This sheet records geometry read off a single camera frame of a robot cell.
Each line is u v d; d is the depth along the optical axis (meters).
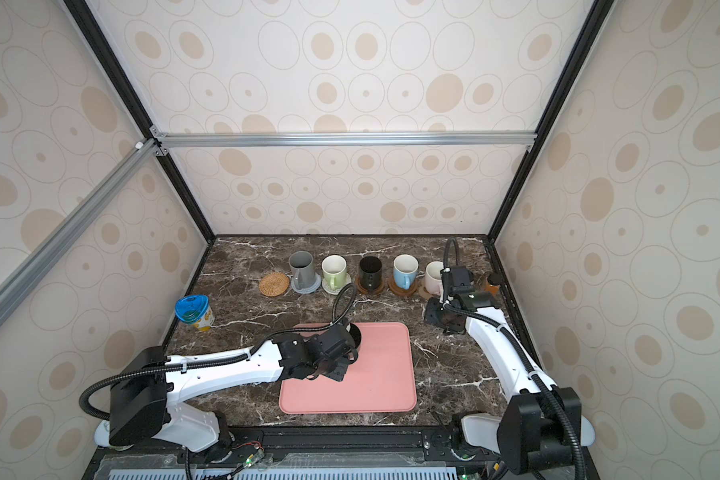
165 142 0.92
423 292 1.03
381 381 0.84
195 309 0.87
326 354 0.60
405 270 0.98
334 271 0.98
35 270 0.57
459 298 0.59
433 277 0.95
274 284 1.06
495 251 1.24
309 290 1.03
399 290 1.03
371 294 1.02
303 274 0.99
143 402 0.40
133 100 0.81
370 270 0.97
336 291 0.97
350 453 0.73
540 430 0.40
